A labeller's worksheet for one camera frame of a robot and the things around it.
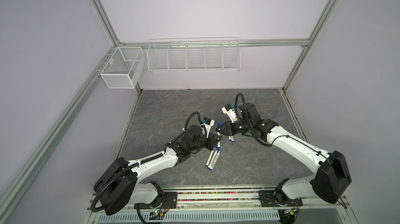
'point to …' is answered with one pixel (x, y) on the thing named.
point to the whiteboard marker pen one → (230, 138)
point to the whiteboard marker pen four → (210, 157)
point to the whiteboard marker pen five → (213, 160)
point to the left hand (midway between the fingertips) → (221, 139)
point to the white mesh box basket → (124, 67)
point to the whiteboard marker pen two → (232, 139)
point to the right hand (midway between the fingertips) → (218, 130)
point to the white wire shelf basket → (195, 54)
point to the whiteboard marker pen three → (219, 134)
